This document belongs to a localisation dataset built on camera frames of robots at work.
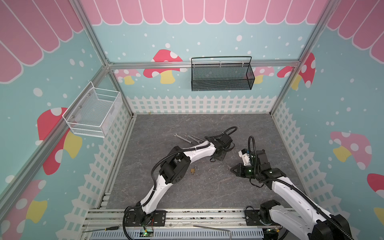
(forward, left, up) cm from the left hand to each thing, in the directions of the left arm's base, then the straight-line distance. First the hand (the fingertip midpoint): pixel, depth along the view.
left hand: (217, 157), depth 96 cm
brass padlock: (-10, +16, 0) cm, 18 cm away
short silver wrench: (+17, +22, +1) cm, 27 cm away
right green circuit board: (-39, -24, 0) cm, 46 cm away
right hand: (-12, -5, +9) cm, 16 cm away
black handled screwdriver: (-40, +54, +1) cm, 67 cm away
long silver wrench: (+11, +19, +1) cm, 22 cm away
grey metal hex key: (-39, +2, +1) cm, 39 cm away
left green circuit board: (-41, +37, -2) cm, 55 cm away
